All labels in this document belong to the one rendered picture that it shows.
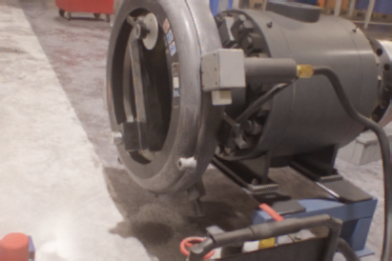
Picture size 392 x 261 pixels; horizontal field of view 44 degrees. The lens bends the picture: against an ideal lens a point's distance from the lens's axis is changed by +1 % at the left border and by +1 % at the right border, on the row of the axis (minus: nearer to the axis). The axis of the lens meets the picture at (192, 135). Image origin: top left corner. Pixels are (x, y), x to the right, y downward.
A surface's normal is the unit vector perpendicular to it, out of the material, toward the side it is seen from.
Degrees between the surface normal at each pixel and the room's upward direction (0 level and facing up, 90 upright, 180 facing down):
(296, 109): 89
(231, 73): 67
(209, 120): 89
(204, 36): 51
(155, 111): 61
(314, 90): 78
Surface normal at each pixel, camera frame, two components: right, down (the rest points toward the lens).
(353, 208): 0.47, 0.36
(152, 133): 0.48, -0.12
